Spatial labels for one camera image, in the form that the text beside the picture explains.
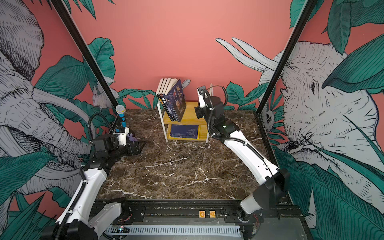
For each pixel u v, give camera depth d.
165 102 0.76
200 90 0.58
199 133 1.01
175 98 0.80
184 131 0.98
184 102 0.93
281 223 0.74
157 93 0.73
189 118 0.87
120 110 0.89
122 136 0.70
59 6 0.69
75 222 0.39
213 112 0.51
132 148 0.69
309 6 0.69
